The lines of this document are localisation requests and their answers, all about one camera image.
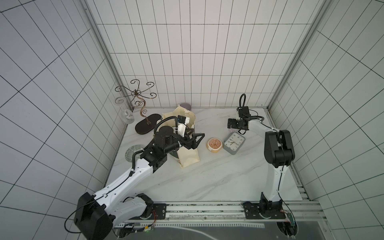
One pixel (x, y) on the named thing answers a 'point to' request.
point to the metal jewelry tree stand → (143, 126)
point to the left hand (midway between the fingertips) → (196, 135)
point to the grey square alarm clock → (233, 143)
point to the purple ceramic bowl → (186, 106)
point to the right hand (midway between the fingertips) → (237, 121)
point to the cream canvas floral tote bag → (184, 156)
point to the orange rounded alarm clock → (214, 144)
